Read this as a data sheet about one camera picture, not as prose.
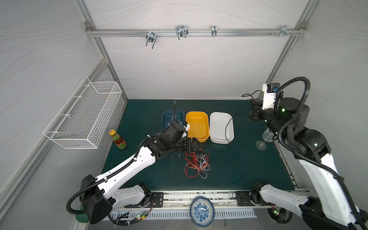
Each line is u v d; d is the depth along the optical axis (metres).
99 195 0.38
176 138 0.57
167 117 1.08
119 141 0.84
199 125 1.05
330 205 0.37
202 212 0.70
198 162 0.86
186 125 0.69
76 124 0.66
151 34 0.77
